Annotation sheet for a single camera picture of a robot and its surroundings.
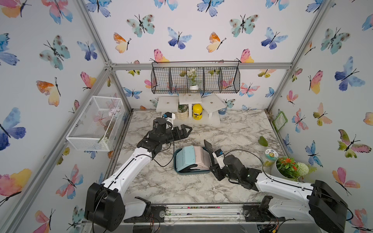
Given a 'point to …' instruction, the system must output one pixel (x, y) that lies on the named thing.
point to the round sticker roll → (271, 156)
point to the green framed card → (279, 121)
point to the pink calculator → (202, 158)
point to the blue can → (222, 111)
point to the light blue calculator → (185, 157)
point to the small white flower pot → (194, 83)
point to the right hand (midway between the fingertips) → (212, 166)
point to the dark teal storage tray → (190, 173)
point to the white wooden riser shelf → (211, 105)
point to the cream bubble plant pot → (182, 112)
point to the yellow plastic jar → (197, 111)
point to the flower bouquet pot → (289, 168)
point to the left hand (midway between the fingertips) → (188, 129)
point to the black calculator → (209, 147)
